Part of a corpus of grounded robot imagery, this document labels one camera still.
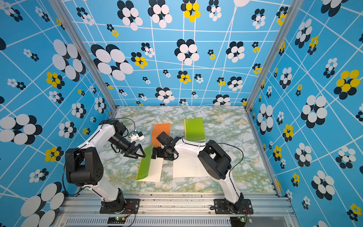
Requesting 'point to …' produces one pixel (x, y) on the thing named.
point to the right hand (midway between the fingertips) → (158, 157)
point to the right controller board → (237, 221)
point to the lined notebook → (189, 166)
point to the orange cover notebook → (156, 130)
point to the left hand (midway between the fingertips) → (140, 155)
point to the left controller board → (116, 220)
